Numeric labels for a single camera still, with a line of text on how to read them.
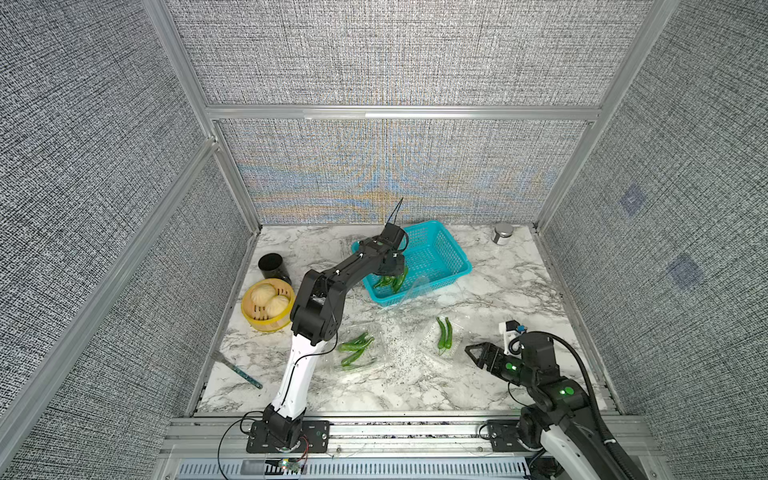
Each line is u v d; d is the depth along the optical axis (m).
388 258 0.76
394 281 1.00
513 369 0.68
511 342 0.72
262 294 0.93
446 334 0.90
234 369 0.84
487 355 0.72
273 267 0.98
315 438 0.73
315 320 0.59
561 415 0.55
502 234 1.10
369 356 0.86
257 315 0.92
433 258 1.10
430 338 0.90
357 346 0.86
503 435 0.73
